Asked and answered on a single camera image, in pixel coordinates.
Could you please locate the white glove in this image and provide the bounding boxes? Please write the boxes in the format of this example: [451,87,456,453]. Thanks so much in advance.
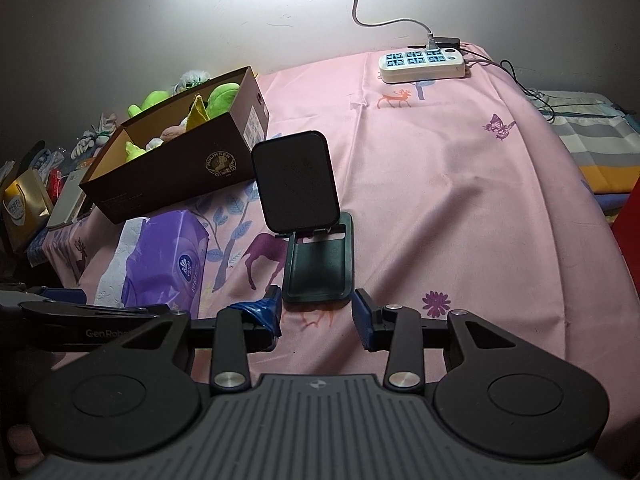
[70,130,98,159]

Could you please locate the gold paper gift bag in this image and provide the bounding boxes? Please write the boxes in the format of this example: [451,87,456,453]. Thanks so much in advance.
[1,169,53,252]

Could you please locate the green frog plush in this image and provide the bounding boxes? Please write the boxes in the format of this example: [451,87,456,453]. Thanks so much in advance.
[205,82,240,119]

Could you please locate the striped folded blanket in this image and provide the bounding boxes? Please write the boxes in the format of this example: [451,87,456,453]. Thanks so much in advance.
[531,90,639,214]

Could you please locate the pink plush toy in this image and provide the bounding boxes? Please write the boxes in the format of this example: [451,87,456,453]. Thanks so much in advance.
[160,125,186,142]

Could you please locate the neon green mesh cloth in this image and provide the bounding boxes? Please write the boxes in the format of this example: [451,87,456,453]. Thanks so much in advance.
[125,141,146,162]

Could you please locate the white boxed book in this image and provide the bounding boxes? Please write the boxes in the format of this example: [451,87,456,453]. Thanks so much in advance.
[47,167,88,230]

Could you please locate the white blue power strip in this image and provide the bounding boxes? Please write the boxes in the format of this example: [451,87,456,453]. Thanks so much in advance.
[378,48,466,84]

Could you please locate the brown cardboard shoe box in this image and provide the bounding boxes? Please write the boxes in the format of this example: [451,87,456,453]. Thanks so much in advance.
[80,66,269,223]

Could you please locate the yellow fleece towel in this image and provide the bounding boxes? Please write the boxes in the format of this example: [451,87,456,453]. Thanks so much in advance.
[181,94,209,131]

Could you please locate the red snack packet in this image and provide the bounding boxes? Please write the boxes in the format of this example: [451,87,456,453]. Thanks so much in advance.
[47,168,65,203]

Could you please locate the panda plush with white fur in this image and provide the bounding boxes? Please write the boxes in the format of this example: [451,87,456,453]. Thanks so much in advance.
[172,70,210,96]

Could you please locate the lime green plush toy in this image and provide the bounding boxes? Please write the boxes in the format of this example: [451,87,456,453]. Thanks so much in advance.
[127,90,170,118]

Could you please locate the purple tissue pack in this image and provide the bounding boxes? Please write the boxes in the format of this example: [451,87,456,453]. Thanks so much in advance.
[94,210,208,318]

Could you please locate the black charger adapter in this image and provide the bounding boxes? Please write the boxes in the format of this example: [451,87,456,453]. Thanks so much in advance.
[434,37,461,50]

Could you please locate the white power cable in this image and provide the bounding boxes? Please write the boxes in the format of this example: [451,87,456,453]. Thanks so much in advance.
[351,0,435,51]

